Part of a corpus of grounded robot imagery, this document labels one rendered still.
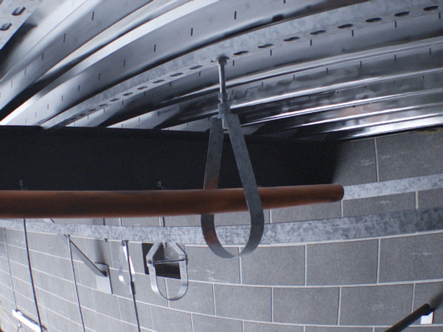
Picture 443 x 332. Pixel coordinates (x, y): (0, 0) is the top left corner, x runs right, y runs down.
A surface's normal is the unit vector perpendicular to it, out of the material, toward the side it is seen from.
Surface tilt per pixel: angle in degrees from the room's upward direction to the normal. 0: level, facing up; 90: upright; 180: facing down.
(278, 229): 90
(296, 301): 90
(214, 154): 106
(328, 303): 90
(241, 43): 90
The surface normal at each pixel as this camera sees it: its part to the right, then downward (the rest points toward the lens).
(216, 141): 0.63, 0.18
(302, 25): -0.73, -0.01
